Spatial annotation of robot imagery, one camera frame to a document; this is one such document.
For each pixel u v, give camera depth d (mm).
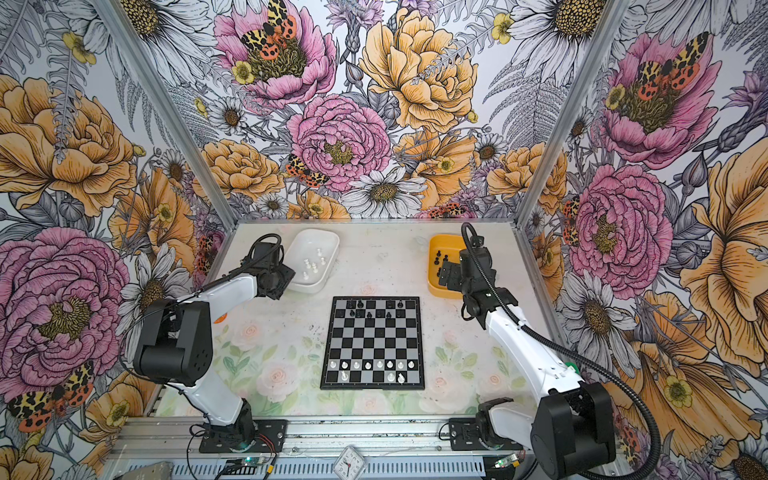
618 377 734
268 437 730
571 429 396
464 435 739
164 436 756
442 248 1103
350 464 690
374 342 1883
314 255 1114
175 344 476
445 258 1088
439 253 1111
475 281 624
